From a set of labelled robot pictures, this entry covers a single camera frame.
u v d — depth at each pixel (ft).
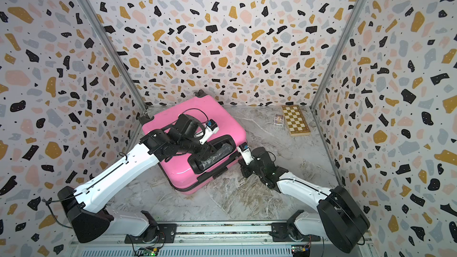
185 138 1.89
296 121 3.68
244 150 2.44
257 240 2.41
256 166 2.26
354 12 2.63
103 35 2.80
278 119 3.71
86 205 1.27
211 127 2.07
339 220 1.37
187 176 2.30
